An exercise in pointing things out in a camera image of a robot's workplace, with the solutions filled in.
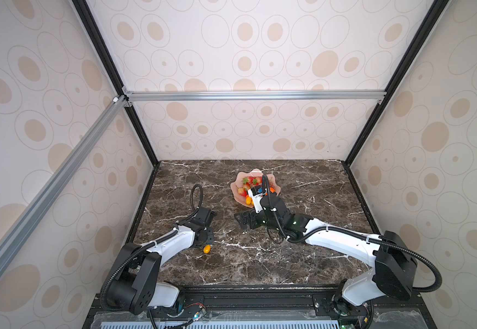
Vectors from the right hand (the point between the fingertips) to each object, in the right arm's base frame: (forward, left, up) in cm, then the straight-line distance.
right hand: (244, 212), depth 79 cm
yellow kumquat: (-8, +16, -16) cm, 24 cm away
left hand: (-2, +14, -15) cm, 21 cm away
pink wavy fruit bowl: (+31, -5, -12) cm, 34 cm away
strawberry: (+26, -7, -12) cm, 29 cm away
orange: (+19, -14, -11) cm, 26 cm away
